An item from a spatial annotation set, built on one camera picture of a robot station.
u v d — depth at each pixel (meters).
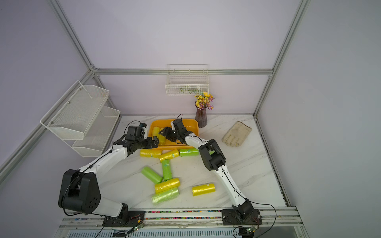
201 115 1.05
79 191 0.43
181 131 0.88
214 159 0.67
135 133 0.69
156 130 1.06
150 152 0.93
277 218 0.70
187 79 0.94
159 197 0.76
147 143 0.80
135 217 0.73
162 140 0.98
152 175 0.85
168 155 0.93
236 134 1.08
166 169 0.87
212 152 0.70
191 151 0.93
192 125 1.11
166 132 0.95
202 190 0.79
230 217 0.73
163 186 0.80
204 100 0.95
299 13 0.70
